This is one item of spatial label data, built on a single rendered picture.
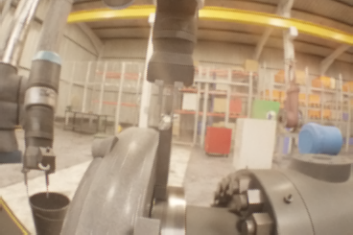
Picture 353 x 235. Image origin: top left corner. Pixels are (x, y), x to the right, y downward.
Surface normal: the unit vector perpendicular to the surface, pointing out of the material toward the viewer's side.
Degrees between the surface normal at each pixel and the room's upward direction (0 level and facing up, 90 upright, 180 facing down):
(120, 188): 37
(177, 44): 103
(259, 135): 90
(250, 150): 90
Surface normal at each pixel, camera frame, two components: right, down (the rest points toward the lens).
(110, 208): 0.05, -0.80
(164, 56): 0.02, -0.06
